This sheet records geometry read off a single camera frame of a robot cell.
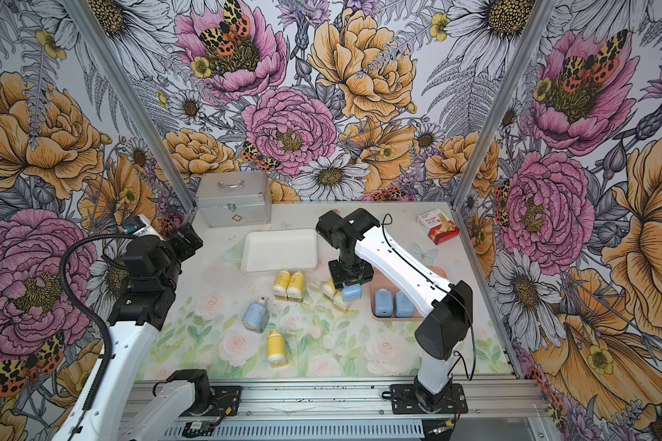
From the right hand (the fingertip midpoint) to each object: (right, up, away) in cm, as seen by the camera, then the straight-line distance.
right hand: (351, 290), depth 74 cm
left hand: (-45, +13, -1) cm, 47 cm away
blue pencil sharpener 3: (+10, -7, +11) cm, 16 cm away
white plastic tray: (-26, +8, +32) cm, 42 cm away
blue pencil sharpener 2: (0, 0, -1) cm, 1 cm away
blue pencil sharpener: (-28, -9, +7) cm, 30 cm away
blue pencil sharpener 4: (+16, -7, +10) cm, 20 cm away
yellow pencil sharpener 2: (-17, -3, +14) cm, 22 cm away
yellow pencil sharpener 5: (-20, -17, 0) cm, 27 cm away
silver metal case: (-42, +27, +30) cm, 59 cm away
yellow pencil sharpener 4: (-4, -6, +12) cm, 14 cm away
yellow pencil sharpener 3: (-7, -3, +14) cm, 16 cm away
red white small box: (+35, +17, +34) cm, 52 cm away
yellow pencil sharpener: (-22, -2, +15) cm, 26 cm away
